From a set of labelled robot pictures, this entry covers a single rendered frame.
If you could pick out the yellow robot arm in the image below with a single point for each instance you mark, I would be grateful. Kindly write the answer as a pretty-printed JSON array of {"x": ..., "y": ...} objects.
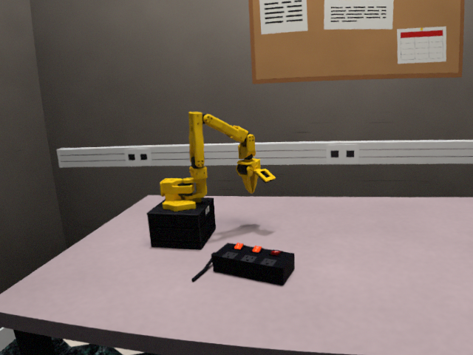
[{"x": 176, "y": 189}]

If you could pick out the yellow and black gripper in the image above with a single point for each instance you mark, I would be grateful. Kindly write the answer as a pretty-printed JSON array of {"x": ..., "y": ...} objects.
[{"x": 251, "y": 168}]

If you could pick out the black power strip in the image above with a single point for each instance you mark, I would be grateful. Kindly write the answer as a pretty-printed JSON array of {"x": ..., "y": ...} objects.
[{"x": 256, "y": 263}]

